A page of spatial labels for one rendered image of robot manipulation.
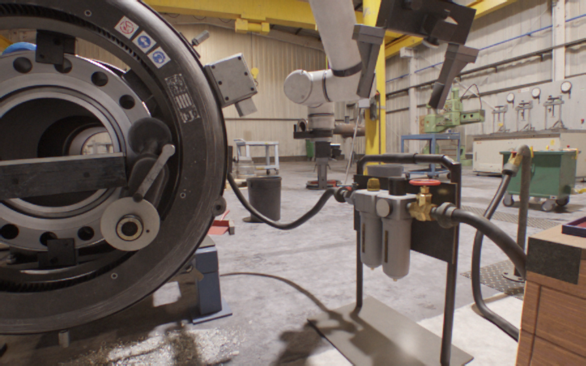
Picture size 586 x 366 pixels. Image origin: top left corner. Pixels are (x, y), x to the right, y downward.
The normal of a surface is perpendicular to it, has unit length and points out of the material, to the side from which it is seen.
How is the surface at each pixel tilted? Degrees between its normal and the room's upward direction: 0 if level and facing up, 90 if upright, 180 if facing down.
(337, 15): 131
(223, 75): 90
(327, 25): 138
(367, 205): 90
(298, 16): 90
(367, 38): 113
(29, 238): 90
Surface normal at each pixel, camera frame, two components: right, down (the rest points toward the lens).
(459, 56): 0.11, 0.49
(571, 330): -0.89, 0.07
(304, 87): -0.48, 0.14
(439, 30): 0.05, 0.78
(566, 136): 0.18, 0.10
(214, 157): 0.69, 0.07
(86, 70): 0.45, 0.08
